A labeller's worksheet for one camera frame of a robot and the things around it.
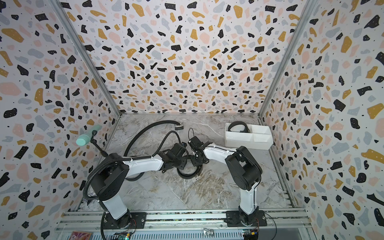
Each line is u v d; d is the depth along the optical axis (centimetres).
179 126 109
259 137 103
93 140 73
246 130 105
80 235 68
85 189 40
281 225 74
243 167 51
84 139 65
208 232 70
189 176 88
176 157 73
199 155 70
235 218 75
